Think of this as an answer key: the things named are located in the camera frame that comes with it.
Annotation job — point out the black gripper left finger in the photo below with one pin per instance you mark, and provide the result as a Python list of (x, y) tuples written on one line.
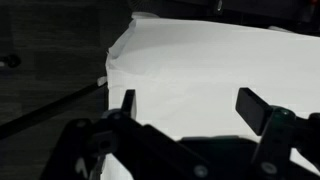
[(133, 143)]

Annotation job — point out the large white paper sheet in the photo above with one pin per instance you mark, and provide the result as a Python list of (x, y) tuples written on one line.
[(206, 73)]

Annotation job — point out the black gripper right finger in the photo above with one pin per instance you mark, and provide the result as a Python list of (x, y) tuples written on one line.
[(253, 110)]

